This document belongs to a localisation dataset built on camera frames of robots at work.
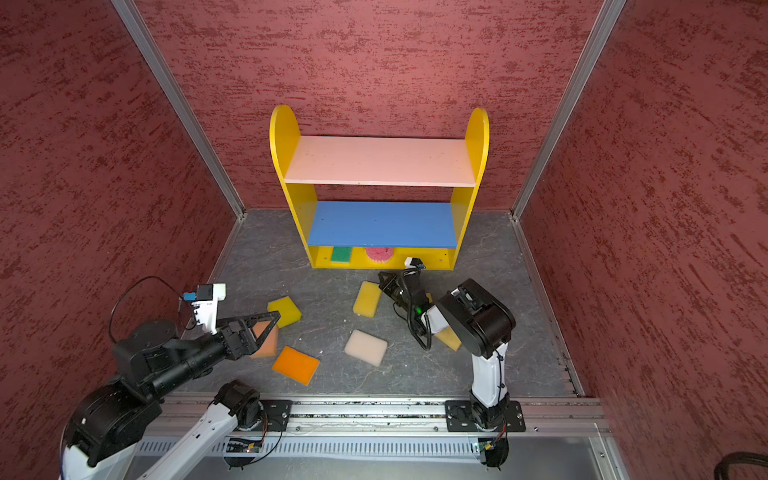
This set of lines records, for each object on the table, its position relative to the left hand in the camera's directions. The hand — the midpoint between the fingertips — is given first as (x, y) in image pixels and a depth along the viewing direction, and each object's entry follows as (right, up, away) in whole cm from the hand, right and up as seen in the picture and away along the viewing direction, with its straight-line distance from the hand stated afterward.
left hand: (270, 324), depth 60 cm
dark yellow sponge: (+17, -2, +35) cm, 39 cm away
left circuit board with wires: (-12, -34, +12) cm, 38 cm away
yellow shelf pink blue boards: (+18, +33, +58) cm, 69 cm away
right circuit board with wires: (+50, -34, +11) cm, 62 cm away
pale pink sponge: (+18, -14, +25) cm, 34 cm away
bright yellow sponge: (-9, -6, +34) cm, 35 cm away
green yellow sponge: (+7, +12, +44) cm, 46 cm away
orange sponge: (-2, -18, +21) cm, 28 cm away
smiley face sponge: (+21, +12, +43) cm, 49 cm away
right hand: (+20, +5, +34) cm, 40 cm away
